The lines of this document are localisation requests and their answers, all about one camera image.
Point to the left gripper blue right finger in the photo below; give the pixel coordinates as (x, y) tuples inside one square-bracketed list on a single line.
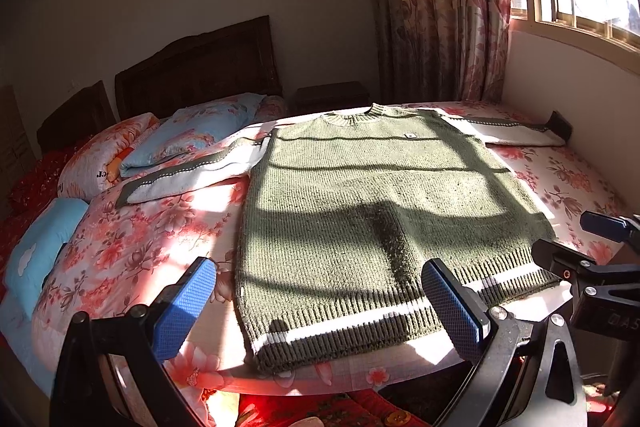
[(458, 308)]

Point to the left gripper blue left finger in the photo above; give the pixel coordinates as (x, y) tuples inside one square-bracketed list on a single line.
[(174, 312)]

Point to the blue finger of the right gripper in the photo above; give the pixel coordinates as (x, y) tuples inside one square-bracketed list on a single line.
[(611, 228), (559, 259)]

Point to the green knitted sweater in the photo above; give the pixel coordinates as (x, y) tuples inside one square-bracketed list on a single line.
[(341, 214)]

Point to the floral pink bed sheet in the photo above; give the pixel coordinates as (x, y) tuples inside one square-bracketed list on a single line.
[(119, 257)]

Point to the light blue cloud pillow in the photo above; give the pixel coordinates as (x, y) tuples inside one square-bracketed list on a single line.
[(33, 257)]

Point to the pink cartoon pillow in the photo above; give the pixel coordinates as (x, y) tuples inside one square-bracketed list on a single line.
[(94, 168)]

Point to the red blanket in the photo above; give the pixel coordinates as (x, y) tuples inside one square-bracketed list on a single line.
[(29, 196)]

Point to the blue floral pillow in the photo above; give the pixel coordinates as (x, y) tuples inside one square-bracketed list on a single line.
[(191, 129)]

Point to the brown wooden board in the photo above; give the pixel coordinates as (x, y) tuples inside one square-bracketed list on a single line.
[(17, 156)]

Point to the smaller dark wooden headboard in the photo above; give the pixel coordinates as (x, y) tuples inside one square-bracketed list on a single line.
[(86, 113)]

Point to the dark wooden nightstand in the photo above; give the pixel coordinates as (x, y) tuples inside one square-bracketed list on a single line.
[(326, 97)]

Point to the floral pink curtain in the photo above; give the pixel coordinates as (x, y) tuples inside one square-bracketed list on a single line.
[(442, 50)]

